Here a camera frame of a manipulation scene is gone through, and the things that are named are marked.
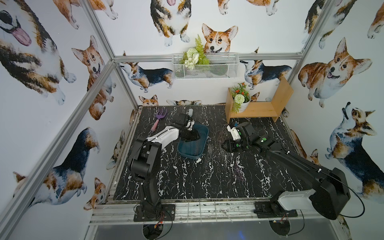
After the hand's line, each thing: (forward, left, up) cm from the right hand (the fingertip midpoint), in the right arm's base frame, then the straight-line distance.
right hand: (227, 141), depth 81 cm
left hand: (+11, +17, -9) cm, 23 cm away
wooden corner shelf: (+33, -30, -12) cm, 46 cm away
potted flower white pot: (+28, -11, +4) cm, 31 cm away
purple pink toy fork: (+34, +48, -18) cm, 61 cm away
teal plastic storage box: (+4, +20, -16) cm, 25 cm away
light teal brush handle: (+37, +24, -17) cm, 47 cm away
